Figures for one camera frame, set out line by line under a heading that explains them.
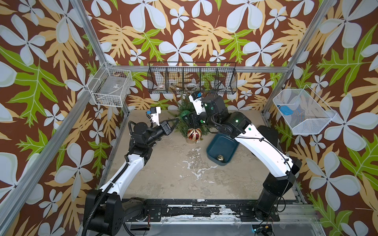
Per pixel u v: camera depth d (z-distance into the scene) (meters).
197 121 0.58
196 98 0.56
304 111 0.82
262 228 0.74
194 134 0.70
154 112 0.65
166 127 0.64
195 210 0.76
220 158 0.90
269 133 1.02
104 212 0.40
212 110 0.49
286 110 0.86
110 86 0.86
